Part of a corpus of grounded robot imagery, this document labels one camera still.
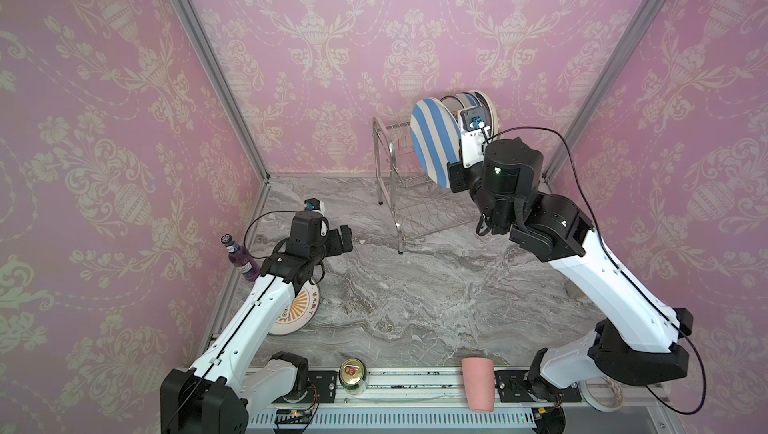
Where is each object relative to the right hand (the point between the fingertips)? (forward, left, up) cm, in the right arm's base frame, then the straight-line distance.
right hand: (467, 141), depth 57 cm
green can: (-31, +25, -39) cm, 56 cm away
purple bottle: (-3, +57, -37) cm, 68 cm away
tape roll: (-36, -36, -53) cm, 73 cm away
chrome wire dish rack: (+22, +4, -46) cm, 51 cm away
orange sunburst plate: (-13, +42, -49) cm, 66 cm away
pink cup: (-33, -4, -45) cm, 56 cm away
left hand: (+1, +30, -31) cm, 43 cm away
